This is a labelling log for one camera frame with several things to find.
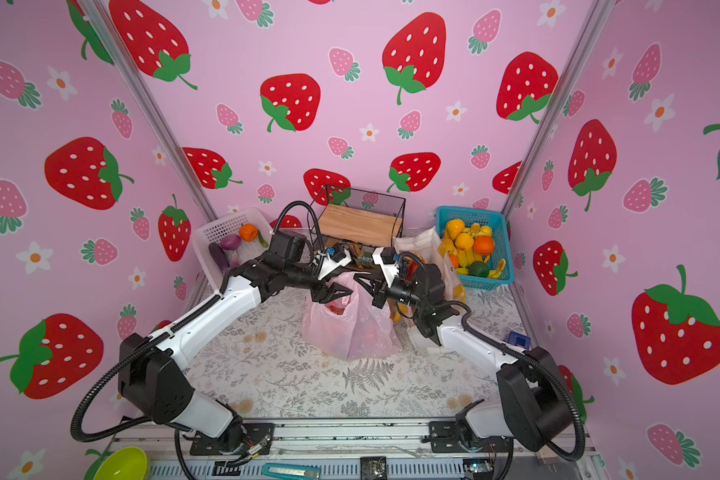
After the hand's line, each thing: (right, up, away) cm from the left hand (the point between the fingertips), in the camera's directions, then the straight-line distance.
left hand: (347, 279), depth 77 cm
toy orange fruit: (+47, +10, +29) cm, 56 cm away
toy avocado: (+43, +2, +21) cm, 48 cm away
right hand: (+2, +1, -5) cm, 5 cm away
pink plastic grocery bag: (+1, -12, -1) cm, 12 cm away
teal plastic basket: (+55, +20, +37) cm, 69 cm away
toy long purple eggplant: (-51, +6, +32) cm, 60 cm away
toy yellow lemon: (+40, +12, +29) cm, 51 cm away
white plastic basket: (-54, +17, +33) cm, 66 cm away
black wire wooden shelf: (+3, +19, +27) cm, 33 cm away
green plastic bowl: (-52, -42, -9) cm, 67 cm away
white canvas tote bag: (+24, +10, +16) cm, 31 cm away
